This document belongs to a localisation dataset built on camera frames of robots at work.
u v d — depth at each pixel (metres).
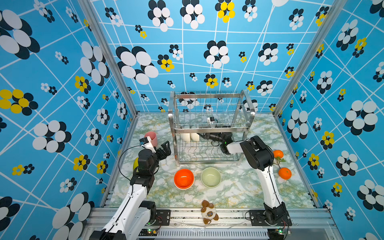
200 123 1.14
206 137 0.86
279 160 0.92
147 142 0.70
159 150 0.71
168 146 0.79
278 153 0.92
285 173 0.85
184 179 0.83
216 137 0.88
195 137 0.91
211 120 0.91
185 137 0.92
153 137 0.94
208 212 0.73
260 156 0.61
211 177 0.87
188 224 0.72
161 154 0.72
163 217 0.74
